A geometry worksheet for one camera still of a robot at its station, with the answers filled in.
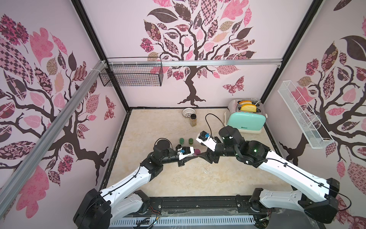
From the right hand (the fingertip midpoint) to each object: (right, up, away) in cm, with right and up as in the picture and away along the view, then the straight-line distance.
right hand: (201, 150), depth 67 cm
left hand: (-3, -3, +6) cm, 7 cm away
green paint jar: (-11, 0, +31) cm, 33 cm away
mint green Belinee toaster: (+36, +18, +30) cm, 50 cm away
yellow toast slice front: (+35, +23, +28) cm, 51 cm away
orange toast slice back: (+34, +27, +31) cm, 54 cm away
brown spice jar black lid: (-2, +14, +37) cm, 39 cm away
